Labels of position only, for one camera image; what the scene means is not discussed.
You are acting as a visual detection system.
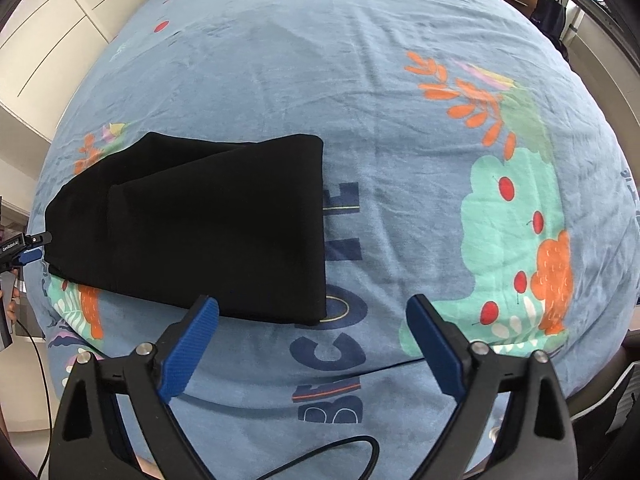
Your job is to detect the black and white chair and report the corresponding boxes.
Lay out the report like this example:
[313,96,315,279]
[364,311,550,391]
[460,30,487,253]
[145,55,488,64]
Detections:
[565,345,640,441]

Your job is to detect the glass desk with metal frame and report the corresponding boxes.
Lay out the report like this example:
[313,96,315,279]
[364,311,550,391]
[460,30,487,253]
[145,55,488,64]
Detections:
[547,0,640,63]

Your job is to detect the black pants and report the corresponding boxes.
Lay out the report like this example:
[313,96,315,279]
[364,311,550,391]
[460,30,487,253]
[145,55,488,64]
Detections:
[44,131,328,326]

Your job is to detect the white wardrobe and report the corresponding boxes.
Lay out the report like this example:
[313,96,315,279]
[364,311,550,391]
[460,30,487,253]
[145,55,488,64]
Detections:
[0,0,162,143]

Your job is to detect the black tote bag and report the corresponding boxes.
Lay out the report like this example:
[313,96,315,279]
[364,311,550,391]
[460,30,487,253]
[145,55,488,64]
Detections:
[531,0,569,41]

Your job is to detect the person's left hand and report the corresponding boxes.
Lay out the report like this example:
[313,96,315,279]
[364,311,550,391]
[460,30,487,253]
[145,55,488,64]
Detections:
[5,285,22,323]

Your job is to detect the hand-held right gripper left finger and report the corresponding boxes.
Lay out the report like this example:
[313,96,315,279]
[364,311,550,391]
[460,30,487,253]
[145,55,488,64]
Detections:
[50,295,221,480]

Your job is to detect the blue printed bed cover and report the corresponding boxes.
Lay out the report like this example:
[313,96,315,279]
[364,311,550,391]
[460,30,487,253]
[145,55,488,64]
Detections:
[22,0,640,480]

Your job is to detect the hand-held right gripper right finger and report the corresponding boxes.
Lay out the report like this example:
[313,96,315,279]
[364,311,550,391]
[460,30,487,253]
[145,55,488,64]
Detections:
[405,294,576,480]

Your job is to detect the black cable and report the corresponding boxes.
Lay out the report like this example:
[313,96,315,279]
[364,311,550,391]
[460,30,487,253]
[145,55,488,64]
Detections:
[12,316,54,480]
[245,435,382,480]

